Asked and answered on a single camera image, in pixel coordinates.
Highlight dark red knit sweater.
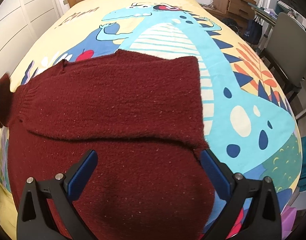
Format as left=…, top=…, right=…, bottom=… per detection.
left=0, top=50, right=214, bottom=239

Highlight dark blue tote bag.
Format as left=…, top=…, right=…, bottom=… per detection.
left=243, top=16, right=262, bottom=45

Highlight yellow dinosaur bed cover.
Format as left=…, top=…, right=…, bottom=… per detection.
left=0, top=0, right=302, bottom=239

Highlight grey chair with dark legs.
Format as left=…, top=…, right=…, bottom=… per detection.
left=259, top=12, right=306, bottom=102

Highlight pink storage box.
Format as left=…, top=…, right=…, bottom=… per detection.
left=281, top=205, right=297, bottom=239

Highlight wooden drawer cabinet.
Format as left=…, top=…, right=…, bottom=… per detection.
left=205, top=0, right=256, bottom=29

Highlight grey study desk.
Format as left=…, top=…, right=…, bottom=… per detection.
left=248, top=3, right=277, bottom=53

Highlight white wardrobe doors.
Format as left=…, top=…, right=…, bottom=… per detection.
left=0, top=0, right=59, bottom=77

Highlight black backpack on floor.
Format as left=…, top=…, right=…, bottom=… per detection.
left=221, top=17, right=240, bottom=35

